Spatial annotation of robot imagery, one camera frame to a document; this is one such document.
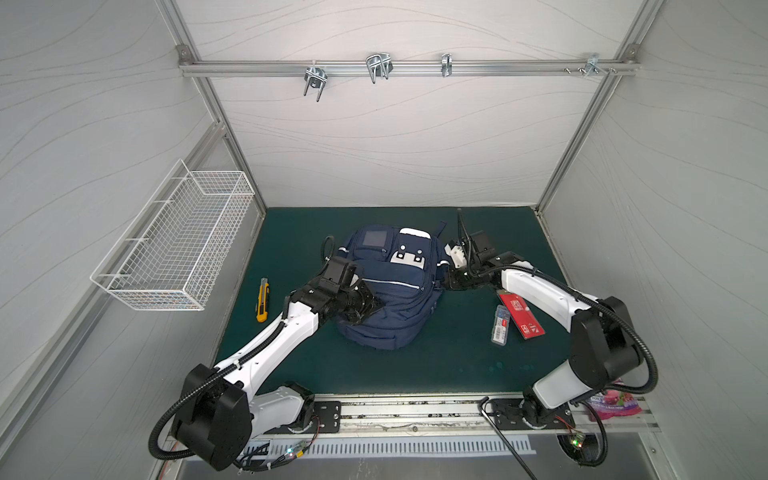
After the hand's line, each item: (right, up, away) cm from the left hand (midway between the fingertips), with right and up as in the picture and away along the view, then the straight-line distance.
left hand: (390, 297), depth 79 cm
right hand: (+17, +5, +10) cm, 21 cm away
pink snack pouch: (+57, -26, -5) cm, 62 cm away
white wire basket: (-52, +11, -12) cm, 54 cm away
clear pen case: (+33, -11, +9) cm, 36 cm away
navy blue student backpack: (+4, +7, +16) cm, 18 cm away
